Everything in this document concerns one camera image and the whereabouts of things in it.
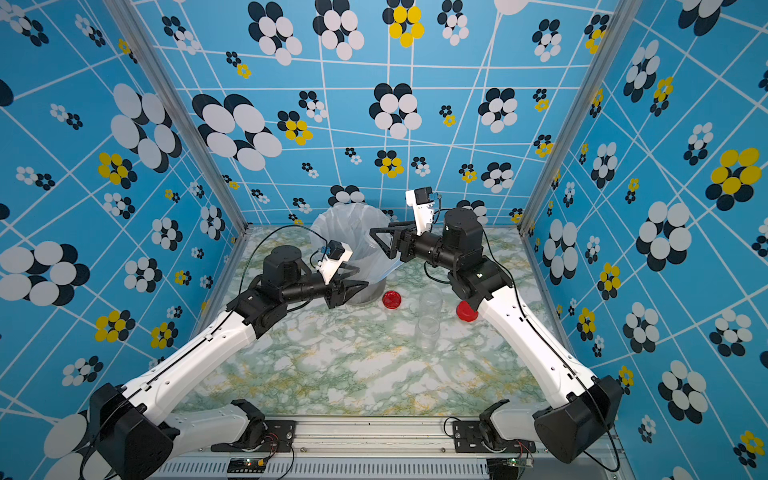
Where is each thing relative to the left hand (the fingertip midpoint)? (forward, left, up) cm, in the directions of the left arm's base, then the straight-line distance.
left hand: (365, 272), depth 70 cm
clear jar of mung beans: (+3, -18, -19) cm, 26 cm away
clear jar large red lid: (-7, -16, -19) cm, 26 cm away
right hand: (+4, -5, +11) cm, 13 cm away
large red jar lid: (+4, -29, -26) cm, 39 cm away
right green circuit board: (-36, -34, -29) cm, 57 cm away
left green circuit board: (-35, +29, -32) cm, 56 cm away
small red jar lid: (+10, -6, -29) cm, 31 cm away
